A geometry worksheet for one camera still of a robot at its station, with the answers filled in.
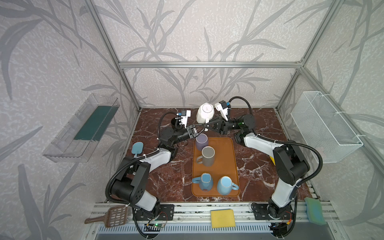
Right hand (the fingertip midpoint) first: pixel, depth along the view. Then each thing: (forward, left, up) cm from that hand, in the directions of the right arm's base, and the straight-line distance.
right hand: (206, 125), depth 68 cm
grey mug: (-4, -1, -22) cm, 22 cm away
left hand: (+2, -1, -2) cm, 3 cm away
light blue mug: (-21, -9, -22) cm, 32 cm away
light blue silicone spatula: (+5, +45, -32) cm, 56 cm away
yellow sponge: (-33, -8, -31) cm, 46 cm away
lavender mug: (+6, +2, -24) cm, 25 cm away
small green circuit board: (-37, +26, -34) cm, 57 cm away
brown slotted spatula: (-32, +45, -32) cm, 64 cm away
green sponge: (-30, -53, -30) cm, 68 cm away
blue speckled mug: (-19, 0, -22) cm, 29 cm away
